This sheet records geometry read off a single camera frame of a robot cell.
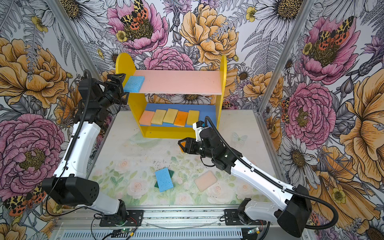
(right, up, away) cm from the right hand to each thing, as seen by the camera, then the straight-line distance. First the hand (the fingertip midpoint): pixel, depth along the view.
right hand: (182, 148), depth 71 cm
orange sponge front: (-3, +14, +24) cm, 28 cm away
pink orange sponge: (-26, +15, +28) cm, 41 cm away
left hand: (-25, +29, 0) cm, 38 cm away
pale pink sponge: (+12, -21, +16) cm, 29 cm away
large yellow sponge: (-10, +16, +26) cm, 33 cm away
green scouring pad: (-8, -17, +17) cm, 25 cm away
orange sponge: (+1, +2, -2) cm, 3 cm away
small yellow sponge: (+4, +16, +26) cm, 31 cm away
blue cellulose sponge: (-11, -19, +13) cm, 26 cm away
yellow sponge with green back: (-18, +16, +26) cm, 35 cm away
